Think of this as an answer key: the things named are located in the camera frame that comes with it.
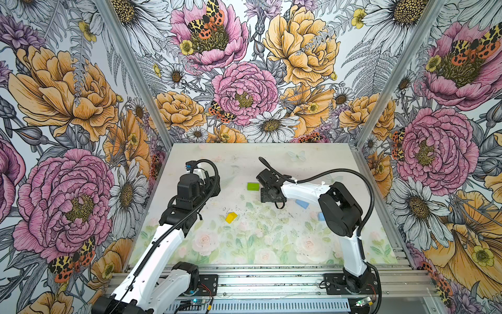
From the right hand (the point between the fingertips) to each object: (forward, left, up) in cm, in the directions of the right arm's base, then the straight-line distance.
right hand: (272, 202), depth 97 cm
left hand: (-3, +24, +21) cm, 32 cm away
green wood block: (+7, +9, +4) cm, 12 cm away
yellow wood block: (-8, +20, +1) cm, 21 cm away
